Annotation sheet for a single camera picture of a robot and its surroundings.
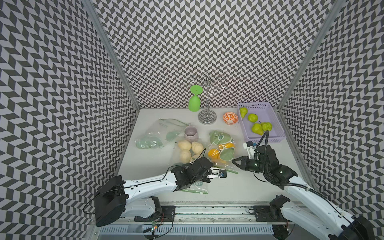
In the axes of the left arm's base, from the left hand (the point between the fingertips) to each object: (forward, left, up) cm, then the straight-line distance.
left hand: (211, 164), depth 78 cm
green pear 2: (+28, -39, -4) cm, 48 cm away
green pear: (+44, -27, -5) cm, 52 cm away
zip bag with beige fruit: (+11, +15, -6) cm, 20 cm away
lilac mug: (+26, +12, -8) cm, 30 cm away
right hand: (-1, -11, +2) cm, 11 cm away
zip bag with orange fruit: (+8, -7, -1) cm, 11 cm away
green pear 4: (+27, -33, -5) cm, 43 cm away
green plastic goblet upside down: (+34, +9, +13) cm, 37 cm away
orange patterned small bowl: (+40, -17, -8) cm, 44 cm away
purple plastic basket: (+46, -46, -10) cm, 66 cm away
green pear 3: (+37, -32, -5) cm, 49 cm away
